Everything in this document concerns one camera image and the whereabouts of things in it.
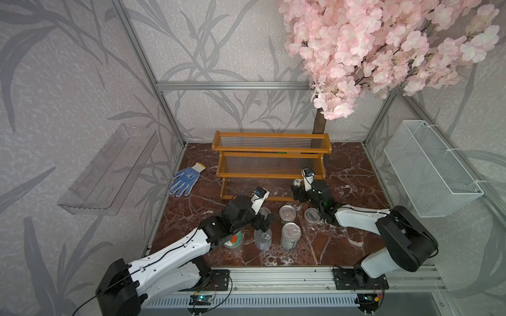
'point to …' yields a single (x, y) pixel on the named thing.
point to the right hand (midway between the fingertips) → (299, 182)
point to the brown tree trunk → (320, 122)
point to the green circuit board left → (200, 300)
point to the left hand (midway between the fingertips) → (268, 209)
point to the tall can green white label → (290, 234)
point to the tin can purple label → (263, 240)
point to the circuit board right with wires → (369, 302)
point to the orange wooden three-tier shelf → (271, 160)
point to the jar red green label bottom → (298, 183)
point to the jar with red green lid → (235, 241)
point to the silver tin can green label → (287, 213)
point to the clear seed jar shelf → (311, 214)
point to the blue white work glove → (188, 176)
